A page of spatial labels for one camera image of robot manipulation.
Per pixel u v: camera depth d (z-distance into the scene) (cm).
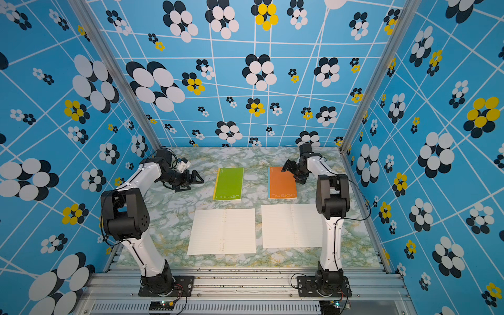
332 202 60
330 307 70
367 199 102
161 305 72
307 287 72
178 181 82
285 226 90
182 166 88
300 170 91
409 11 68
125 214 50
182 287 72
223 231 87
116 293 75
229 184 102
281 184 103
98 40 76
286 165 97
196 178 86
